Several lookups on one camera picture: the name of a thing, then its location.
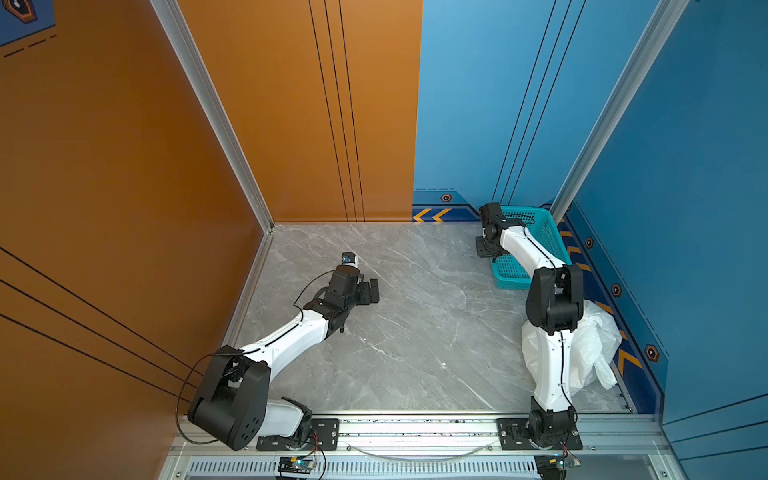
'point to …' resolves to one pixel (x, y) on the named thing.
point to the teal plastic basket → (508, 272)
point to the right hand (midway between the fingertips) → (488, 249)
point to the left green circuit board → (294, 464)
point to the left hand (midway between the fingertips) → (365, 280)
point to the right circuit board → (554, 467)
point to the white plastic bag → (593, 337)
